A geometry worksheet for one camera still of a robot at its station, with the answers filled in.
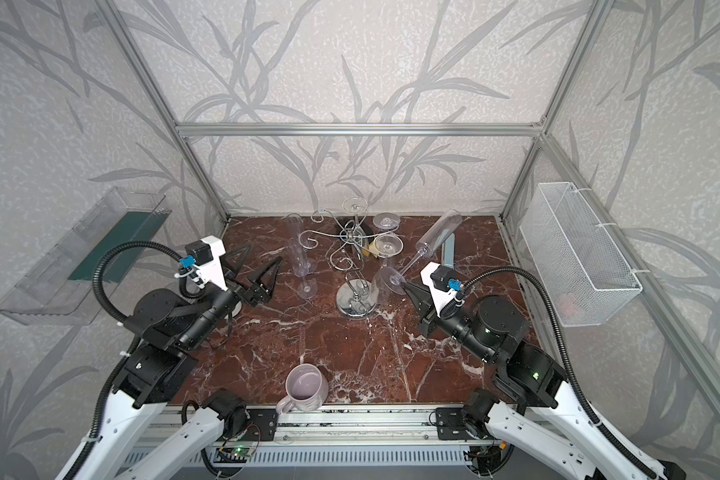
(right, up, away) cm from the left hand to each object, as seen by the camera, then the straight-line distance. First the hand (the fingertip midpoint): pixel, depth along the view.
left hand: (271, 245), depth 57 cm
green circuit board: (-12, -49, +13) cm, 52 cm away
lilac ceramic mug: (+1, -39, +24) cm, 46 cm away
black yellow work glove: (+16, +4, +19) cm, 25 cm away
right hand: (+26, -5, +1) cm, 27 cm away
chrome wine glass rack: (+14, -17, +37) cm, 43 cm away
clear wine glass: (+24, -7, +2) cm, 25 cm away
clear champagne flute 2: (+23, +6, +19) cm, 30 cm away
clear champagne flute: (+22, -1, +12) cm, 25 cm away
